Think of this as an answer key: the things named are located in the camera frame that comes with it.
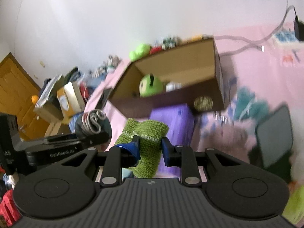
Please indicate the red plush toy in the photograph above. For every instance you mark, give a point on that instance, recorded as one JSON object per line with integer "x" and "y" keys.
{"x": 155, "y": 49}

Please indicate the mauve teddy bear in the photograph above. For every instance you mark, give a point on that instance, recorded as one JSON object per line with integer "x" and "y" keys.
{"x": 228, "y": 137}

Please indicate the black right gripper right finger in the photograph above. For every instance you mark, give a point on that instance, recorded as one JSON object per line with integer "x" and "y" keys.
{"x": 184, "y": 158}

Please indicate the pink patterned bed sheet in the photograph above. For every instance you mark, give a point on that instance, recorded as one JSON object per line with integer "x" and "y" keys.
{"x": 275, "y": 76}

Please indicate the lime green mesh sponge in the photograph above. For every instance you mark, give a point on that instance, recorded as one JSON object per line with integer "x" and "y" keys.
{"x": 293, "y": 211}

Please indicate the green yellow dinosaur plush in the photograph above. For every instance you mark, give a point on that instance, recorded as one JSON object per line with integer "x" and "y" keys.
{"x": 139, "y": 52}

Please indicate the beige paper bag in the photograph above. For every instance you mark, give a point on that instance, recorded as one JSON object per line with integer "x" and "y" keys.
{"x": 70, "y": 100}

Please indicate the white fluffy towel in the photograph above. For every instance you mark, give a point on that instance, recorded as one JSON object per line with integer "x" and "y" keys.
{"x": 171, "y": 86}

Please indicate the black power adapter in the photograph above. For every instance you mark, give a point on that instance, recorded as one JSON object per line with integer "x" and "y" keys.
{"x": 299, "y": 29}

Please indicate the white power strip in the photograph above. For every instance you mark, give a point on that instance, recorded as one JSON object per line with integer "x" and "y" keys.
{"x": 286, "y": 39}

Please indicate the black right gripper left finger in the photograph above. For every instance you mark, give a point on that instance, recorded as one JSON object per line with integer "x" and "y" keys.
{"x": 123, "y": 155}

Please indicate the black tablet stand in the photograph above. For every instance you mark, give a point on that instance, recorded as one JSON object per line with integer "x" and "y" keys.
{"x": 274, "y": 136}

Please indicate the purple tissue pack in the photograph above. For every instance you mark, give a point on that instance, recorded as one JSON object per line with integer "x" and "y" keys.
{"x": 180, "y": 121}

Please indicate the black smartphone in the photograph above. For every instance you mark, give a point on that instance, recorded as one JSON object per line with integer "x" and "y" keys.
{"x": 103, "y": 99}

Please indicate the green knitted cloth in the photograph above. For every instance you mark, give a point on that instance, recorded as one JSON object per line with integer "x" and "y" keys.
{"x": 150, "y": 133}

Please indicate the brown cardboard box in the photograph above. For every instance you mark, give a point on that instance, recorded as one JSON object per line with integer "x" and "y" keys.
{"x": 195, "y": 66}

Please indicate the yellow cardboard box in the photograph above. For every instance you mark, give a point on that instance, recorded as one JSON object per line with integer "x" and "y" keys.
{"x": 200, "y": 37}

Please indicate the green pea plush toy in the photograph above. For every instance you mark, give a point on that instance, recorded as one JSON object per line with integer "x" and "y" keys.
{"x": 150, "y": 85}

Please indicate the grey striped sock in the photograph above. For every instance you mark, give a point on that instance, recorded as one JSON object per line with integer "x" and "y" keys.
{"x": 94, "y": 122}

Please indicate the wooden door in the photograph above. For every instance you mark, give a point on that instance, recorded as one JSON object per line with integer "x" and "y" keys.
{"x": 17, "y": 89}

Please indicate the white green panda plush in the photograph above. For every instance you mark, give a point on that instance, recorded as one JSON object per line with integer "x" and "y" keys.
{"x": 170, "y": 42}

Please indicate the white rabbit plush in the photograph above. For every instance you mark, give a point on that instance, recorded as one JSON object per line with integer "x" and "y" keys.
{"x": 107, "y": 67}

